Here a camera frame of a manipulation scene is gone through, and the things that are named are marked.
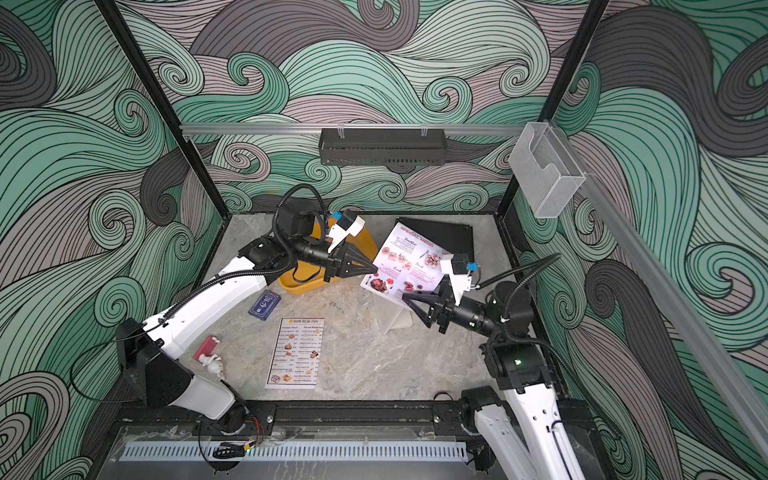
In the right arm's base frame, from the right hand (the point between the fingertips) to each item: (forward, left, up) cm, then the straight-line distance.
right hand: (408, 293), depth 60 cm
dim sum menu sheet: (-3, +30, -33) cm, 45 cm away
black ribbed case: (+39, -21, -28) cm, 52 cm away
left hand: (+5, +7, +3) cm, 9 cm away
